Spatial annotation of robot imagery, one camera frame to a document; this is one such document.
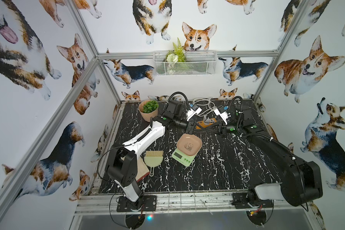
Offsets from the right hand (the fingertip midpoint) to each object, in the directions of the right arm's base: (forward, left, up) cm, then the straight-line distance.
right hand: (205, 129), depth 72 cm
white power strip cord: (+43, -10, -23) cm, 50 cm away
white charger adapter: (+20, -5, -20) cm, 29 cm away
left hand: (-1, 0, 0) cm, 1 cm away
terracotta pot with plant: (+26, +36, -13) cm, 46 cm away
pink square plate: (+3, +8, -23) cm, 24 cm away
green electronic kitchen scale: (-7, +10, -23) cm, 26 cm away
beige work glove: (-12, +36, -25) cm, 45 cm away
